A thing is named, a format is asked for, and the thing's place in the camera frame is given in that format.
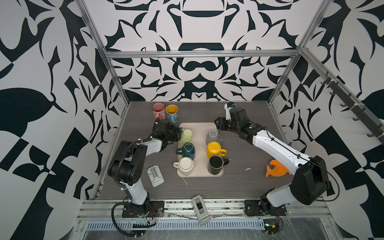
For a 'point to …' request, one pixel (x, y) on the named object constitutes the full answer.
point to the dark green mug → (188, 150)
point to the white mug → (185, 166)
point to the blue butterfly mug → (172, 111)
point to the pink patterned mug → (158, 109)
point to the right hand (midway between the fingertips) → (218, 119)
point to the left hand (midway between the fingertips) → (184, 122)
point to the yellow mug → (214, 148)
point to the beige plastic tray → (201, 150)
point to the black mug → (215, 164)
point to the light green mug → (186, 137)
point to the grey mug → (213, 135)
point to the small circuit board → (271, 225)
